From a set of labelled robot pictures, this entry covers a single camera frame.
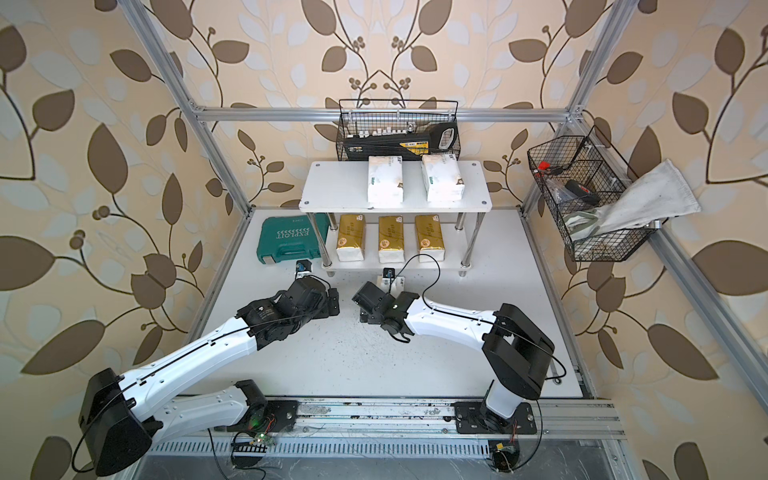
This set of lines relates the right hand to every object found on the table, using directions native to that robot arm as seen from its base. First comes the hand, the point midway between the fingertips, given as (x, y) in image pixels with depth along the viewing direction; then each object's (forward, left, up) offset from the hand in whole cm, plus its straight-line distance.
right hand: (380, 307), depth 86 cm
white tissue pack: (-1, -4, +14) cm, 14 cm away
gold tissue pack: (+22, +9, +6) cm, 25 cm away
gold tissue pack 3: (+20, -16, +7) cm, 27 cm away
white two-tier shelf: (+21, +8, +29) cm, 36 cm away
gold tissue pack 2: (+17, -4, +7) cm, 19 cm away
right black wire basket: (+27, -59, +25) cm, 70 cm away
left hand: (0, +14, +8) cm, 16 cm away
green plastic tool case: (+29, +32, -1) cm, 43 cm away
